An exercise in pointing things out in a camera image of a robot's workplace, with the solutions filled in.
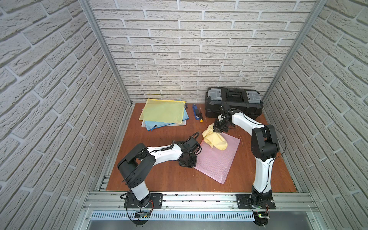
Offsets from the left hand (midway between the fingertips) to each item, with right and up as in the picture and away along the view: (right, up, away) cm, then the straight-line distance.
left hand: (195, 164), depth 86 cm
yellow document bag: (-25, +35, +30) cm, 52 cm away
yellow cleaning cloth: (+13, +15, +8) cm, 22 cm away
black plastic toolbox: (+37, +40, +11) cm, 56 cm away
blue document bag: (-34, +23, +19) cm, 45 cm away
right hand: (+14, +20, +12) cm, 28 cm away
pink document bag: (+13, -1, +4) cm, 14 cm away
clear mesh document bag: (-8, +25, +20) cm, 33 cm away
